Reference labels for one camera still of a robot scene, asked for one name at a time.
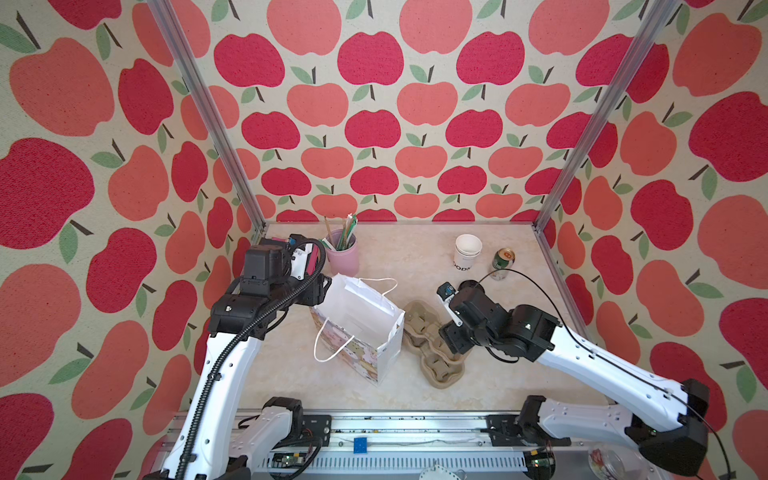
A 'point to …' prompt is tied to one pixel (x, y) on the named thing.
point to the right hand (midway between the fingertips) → (456, 323)
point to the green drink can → (503, 259)
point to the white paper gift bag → (359, 325)
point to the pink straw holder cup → (346, 261)
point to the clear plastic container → (613, 462)
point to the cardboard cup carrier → (422, 338)
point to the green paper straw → (346, 234)
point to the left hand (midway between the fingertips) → (324, 279)
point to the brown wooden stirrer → (328, 229)
